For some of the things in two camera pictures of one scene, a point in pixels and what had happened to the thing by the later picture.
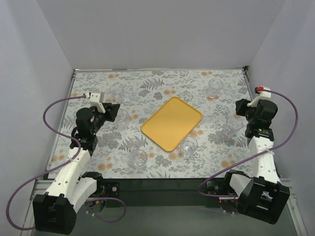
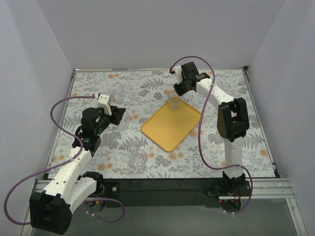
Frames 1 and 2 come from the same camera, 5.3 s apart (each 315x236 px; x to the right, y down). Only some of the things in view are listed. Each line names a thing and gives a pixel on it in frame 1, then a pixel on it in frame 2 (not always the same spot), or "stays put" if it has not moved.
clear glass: [138, 159] stays put
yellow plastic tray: [172, 124] stays put
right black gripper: [241, 107] -> [183, 86]
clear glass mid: [122, 118] stays put
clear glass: [188, 145] -> [174, 100]
